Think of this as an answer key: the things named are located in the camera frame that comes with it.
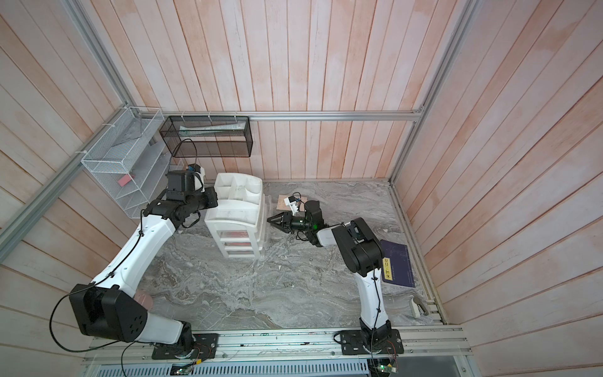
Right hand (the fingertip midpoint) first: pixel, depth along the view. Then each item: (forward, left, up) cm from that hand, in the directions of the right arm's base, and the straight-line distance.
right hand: (269, 222), depth 91 cm
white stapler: (-28, -54, -11) cm, 61 cm away
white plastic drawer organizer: (-4, +10, +9) cm, 14 cm away
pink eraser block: (+5, +51, +18) cm, 54 cm away
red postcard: (-4, +14, -3) cm, 15 cm away
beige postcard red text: (+18, -3, -11) cm, 21 cm away
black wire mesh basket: (+38, +31, +14) cm, 51 cm away
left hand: (+1, +18, +14) cm, 22 cm away
